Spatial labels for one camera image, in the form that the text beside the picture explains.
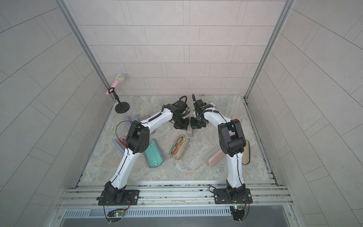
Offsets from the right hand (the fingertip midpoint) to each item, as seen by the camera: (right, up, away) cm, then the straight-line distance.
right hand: (193, 126), depth 97 cm
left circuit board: (-37, -37, -31) cm, 61 cm away
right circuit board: (+21, -38, -30) cm, 52 cm away
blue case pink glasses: (-45, -10, -10) cm, 47 cm away
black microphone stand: (-55, +13, +12) cm, 58 cm away
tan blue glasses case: (-40, +6, 0) cm, 40 cm away
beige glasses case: (-9, -12, -10) cm, 18 cm away
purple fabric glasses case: (-45, +4, -2) cm, 45 cm away
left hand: (-1, -1, 0) cm, 1 cm away
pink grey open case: (+11, -15, -18) cm, 26 cm away
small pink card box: (+16, +16, +15) cm, 27 cm away
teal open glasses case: (-24, -16, -12) cm, 31 cm away
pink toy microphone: (-48, +32, -5) cm, 58 cm away
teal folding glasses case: (0, -4, -5) cm, 6 cm away
